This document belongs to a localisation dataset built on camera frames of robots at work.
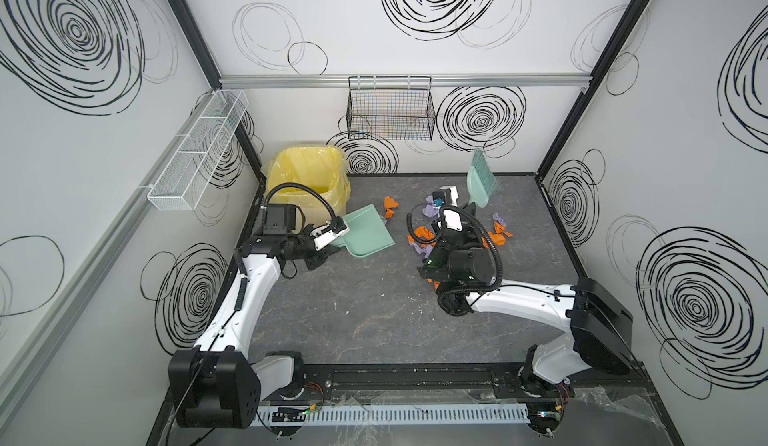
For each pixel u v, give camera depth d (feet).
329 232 2.19
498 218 3.45
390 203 3.56
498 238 3.25
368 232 2.67
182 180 2.38
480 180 2.29
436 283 1.87
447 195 1.85
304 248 2.20
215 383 1.26
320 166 3.16
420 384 2.47
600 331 1.35
